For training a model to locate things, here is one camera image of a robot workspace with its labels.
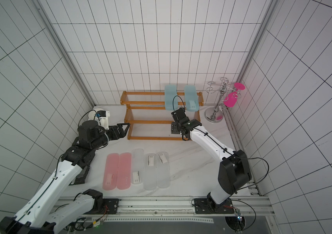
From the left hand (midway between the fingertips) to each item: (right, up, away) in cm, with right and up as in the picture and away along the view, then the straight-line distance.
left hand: (122, 128), depth 73 cm
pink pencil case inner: (-3, -29, +11) cm, 31 cm away
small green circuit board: (+58, -42, -4) cm, 72 cm away
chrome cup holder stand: (+66, +21, +26) cm, 74 cm away
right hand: (+27, 0, +13) cm, 30 cm away
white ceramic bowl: (-36, +8, +37) cm, 52 cm away
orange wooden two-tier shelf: (+42, +7, +18) cm, 46 cm away
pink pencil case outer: (-10, -30, +8) cm, 32 cm away
